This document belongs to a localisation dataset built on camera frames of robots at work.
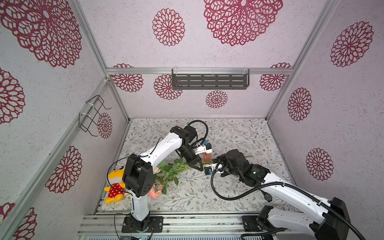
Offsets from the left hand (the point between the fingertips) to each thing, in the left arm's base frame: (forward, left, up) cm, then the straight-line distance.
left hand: (199, 169), depth 76 cm
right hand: (+6, -8, +3) cm, 11 cm away
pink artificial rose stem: (-13, +19, +7) cm, 24 cm away
